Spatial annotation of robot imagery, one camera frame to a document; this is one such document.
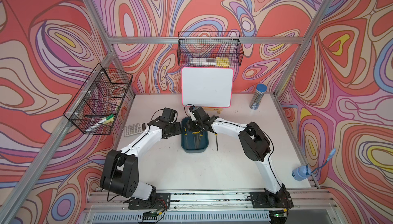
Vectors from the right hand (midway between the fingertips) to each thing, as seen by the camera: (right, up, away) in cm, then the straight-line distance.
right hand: (188, 129), depth 97 cm
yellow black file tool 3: (+8, -4, -1) cm, 9 cm away
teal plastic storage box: (+3, -8, -3) cm, 9 cm away
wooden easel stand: (+17, +13, +8) cm, 23 cm away
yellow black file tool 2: (+5, -4, -1) cm, 7 cm away
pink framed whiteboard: (+15, +27, +2) cm, 31 cm away
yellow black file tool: (+18, -7, -2) cm, 19 cm away
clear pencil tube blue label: (+46, +21, +4) cm, 51 cm away
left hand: (-5, +1, -8) cm, 9 cm away
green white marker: (-40, +7, -26) cm, 49 cm away
